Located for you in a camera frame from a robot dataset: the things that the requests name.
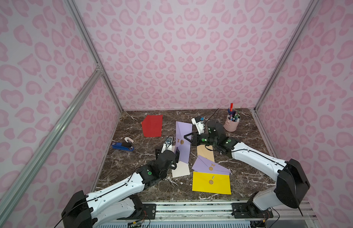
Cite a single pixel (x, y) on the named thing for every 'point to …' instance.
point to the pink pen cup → (231, 122)
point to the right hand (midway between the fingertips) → (183, 138)
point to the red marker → (231, 105)
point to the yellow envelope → (211, 183)
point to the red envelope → (152, 126)
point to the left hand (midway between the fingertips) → (171, 145)
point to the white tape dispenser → (128, 140)
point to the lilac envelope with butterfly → (182, 129)
